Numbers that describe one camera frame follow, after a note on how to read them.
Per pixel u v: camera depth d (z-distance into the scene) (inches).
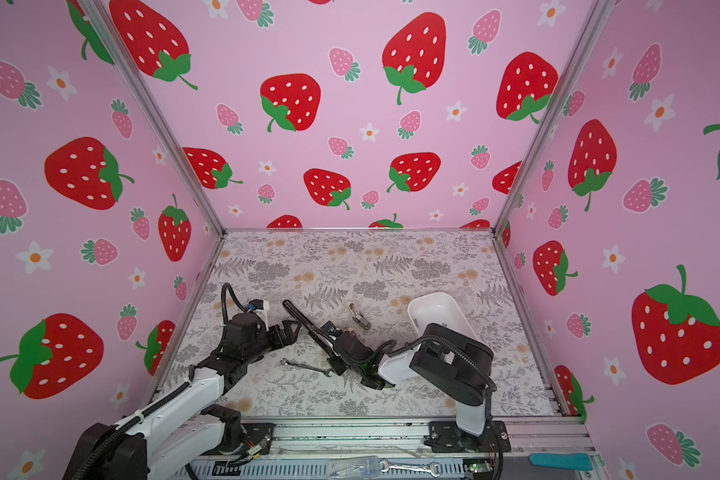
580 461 27.7
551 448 28.8
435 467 27.7
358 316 37.4
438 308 37.9
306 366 33.9
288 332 30.7
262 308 31.2
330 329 30.1
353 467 27.2
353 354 26.5
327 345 35.0
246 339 26.8
